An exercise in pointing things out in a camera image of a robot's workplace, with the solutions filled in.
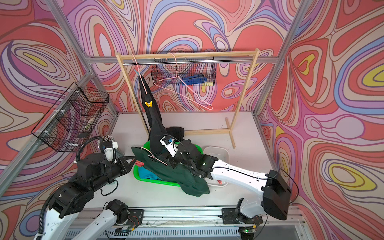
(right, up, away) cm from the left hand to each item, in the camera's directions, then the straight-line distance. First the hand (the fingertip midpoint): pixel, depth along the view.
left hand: (138, 158), depth 64 cm
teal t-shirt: (-2, -11, +15) cm, 19 cm away
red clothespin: (0, -3, +1) cm, 3 cm away
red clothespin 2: (+39, -18, +20) cm, 48 cm away
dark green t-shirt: (+24, -14, +7) cm, 29 cm away
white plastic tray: (+42, -4, +32) cm, 53 cm away
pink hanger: (+5, -1, +7) cm, 8 cm away
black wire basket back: (+10, +50, +37) cm, 63 cm away
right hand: (+10, 0, +8) cm, 12 cm away
